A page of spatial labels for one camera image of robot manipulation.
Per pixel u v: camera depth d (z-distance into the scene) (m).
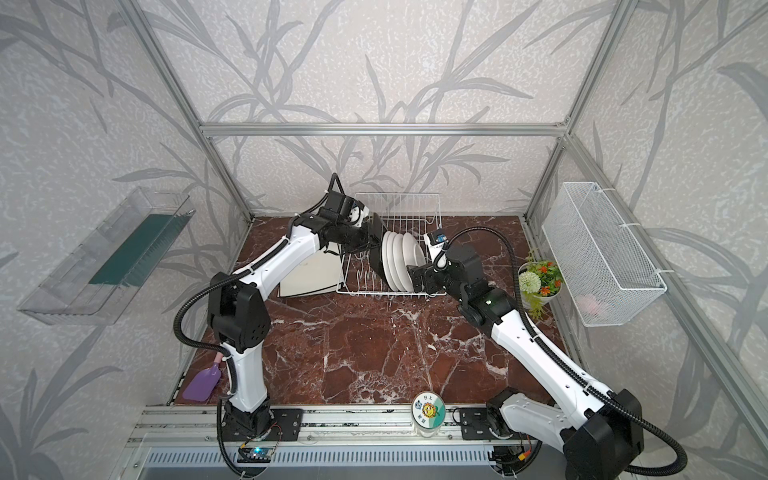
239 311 0.50
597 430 0.37
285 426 0.74
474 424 0.74
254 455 0.72
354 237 0.78
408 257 0.90
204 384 0.80
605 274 0.61
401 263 0.87
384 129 0.96
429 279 0.66
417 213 1.19
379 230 0.91
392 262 0.87
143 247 0.65
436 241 0.64
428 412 0.68
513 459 0.69
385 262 0.86
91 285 0.63
